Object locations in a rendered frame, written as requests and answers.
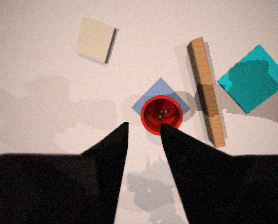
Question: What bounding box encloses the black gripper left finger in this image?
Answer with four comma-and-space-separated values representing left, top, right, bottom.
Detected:
0, 122, 129, 224

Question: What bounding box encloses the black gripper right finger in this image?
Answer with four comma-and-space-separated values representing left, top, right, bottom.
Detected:
160, 123, 278, 224

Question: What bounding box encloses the long wooden plank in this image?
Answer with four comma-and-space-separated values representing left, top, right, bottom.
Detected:
187, 36, 226, 148

